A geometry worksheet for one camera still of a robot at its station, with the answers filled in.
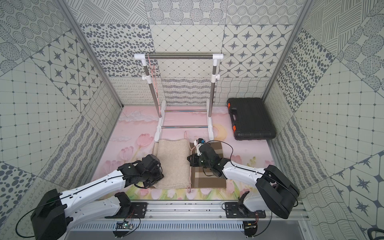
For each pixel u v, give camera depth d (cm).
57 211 40
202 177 73
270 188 42
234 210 73
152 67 95
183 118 112
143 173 62
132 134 104
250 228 72
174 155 88
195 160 73
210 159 65
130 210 68
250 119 105
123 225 70
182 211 75
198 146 78
